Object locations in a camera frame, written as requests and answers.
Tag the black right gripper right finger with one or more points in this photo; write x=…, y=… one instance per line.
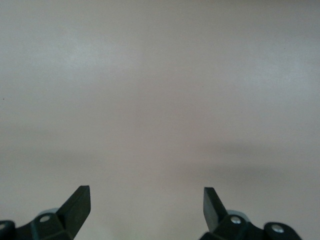
x=212, y=212

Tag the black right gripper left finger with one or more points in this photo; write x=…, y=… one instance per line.
x=75, y=210

